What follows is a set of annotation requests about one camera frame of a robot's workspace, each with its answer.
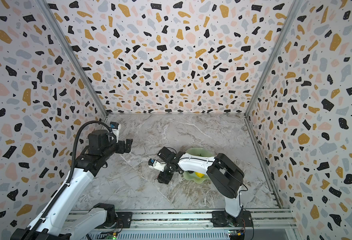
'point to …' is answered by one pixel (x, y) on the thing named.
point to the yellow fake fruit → (199, 174)
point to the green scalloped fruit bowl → (192, 176)
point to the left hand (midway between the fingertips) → (121, 135)
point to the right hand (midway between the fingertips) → (159, 173)
